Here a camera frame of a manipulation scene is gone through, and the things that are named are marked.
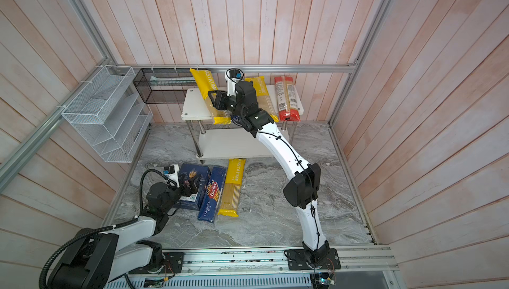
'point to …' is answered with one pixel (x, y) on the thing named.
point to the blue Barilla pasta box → (187, 172)
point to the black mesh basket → (164, 85)
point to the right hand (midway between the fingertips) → (210, 93)
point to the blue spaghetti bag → (213, 194)
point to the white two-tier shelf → (217, 140)
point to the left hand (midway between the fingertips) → (194, 176)
